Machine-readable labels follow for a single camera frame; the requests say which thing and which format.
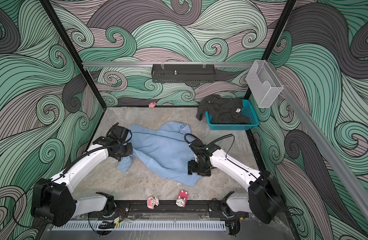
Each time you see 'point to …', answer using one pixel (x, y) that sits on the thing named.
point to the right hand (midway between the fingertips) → (193, 174)
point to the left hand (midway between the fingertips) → (129, 150)
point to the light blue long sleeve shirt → (164, 152)
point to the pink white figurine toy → (151, 202)
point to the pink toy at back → (152, 105)
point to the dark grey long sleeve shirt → (222, 111)
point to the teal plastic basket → (249, 113)
